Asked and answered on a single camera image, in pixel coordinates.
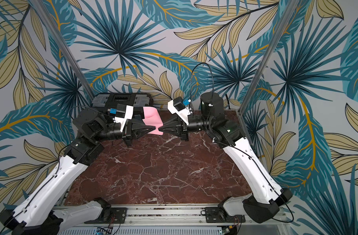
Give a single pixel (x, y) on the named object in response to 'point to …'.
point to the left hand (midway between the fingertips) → (152, 129)
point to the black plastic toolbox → (108, 100)
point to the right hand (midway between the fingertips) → (160, 127)
